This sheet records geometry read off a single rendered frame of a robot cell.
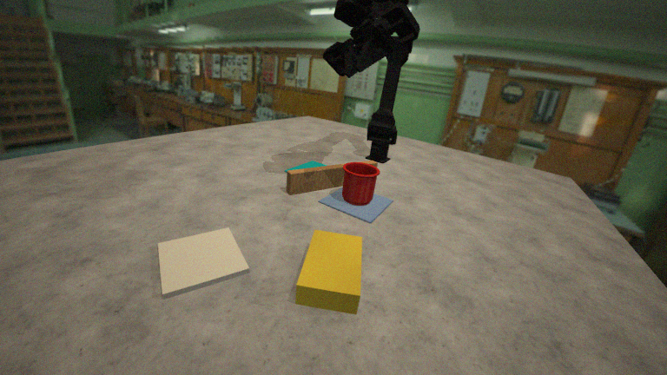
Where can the red cup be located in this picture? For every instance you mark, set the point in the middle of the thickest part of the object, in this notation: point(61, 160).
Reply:
point(359, 183)

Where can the yellow rectangular block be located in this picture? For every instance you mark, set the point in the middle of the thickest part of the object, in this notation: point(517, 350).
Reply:
point(331, 274)

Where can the beige flat rectangular pad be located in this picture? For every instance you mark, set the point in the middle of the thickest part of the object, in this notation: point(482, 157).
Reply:
point(199, 261)

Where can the brown wooden plank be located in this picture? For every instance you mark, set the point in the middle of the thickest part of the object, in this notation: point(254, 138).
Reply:
point(306, 180)

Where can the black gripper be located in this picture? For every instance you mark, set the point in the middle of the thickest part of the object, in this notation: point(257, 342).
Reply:
point(372, 40)

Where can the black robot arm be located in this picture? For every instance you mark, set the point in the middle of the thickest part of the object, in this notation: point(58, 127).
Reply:
point(381, 128)

